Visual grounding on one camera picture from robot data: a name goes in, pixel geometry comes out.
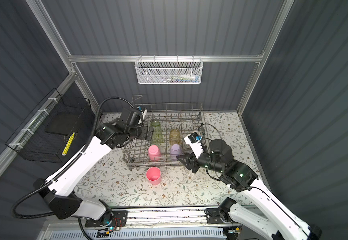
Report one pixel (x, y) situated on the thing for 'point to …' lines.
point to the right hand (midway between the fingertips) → (182, 155)
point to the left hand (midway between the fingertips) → (145, 128)
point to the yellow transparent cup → (175, 137)
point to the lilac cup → (175, 150)
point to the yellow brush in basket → (68, 144)
